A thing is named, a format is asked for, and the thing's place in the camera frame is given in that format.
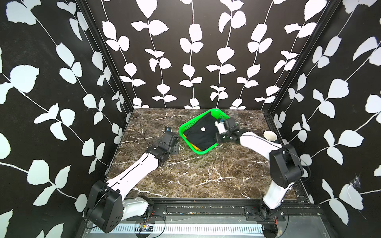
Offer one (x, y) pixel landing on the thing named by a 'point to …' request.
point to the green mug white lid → (270, 136)
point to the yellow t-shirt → (193, 145)
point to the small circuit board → (146, 227)
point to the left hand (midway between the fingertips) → (172, 142)
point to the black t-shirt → (203, 134)
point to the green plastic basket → (196, 120)
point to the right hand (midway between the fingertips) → (213, 135)
